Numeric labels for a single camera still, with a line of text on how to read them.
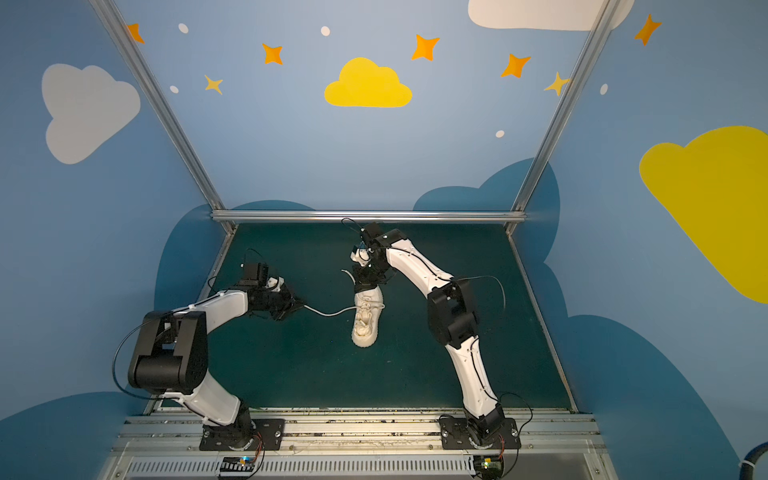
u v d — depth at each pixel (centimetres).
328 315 95
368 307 93
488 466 73
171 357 47
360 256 85
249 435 69
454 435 74
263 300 80
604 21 70
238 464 73
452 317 57
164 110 86
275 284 84
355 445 74
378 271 81
